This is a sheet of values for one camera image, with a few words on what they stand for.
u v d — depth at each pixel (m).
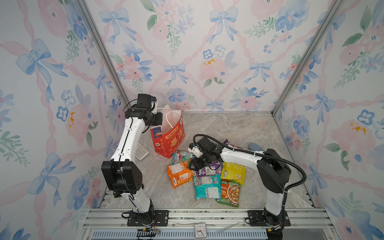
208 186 0.82
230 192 0.81
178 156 0.92
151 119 0.70
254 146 1.00
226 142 0.98
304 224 0.75
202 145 0.72
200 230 0.69
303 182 0.46
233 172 0.85
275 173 0.48
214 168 0.76
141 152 0.97
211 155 0.67
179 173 0.85
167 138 0.79
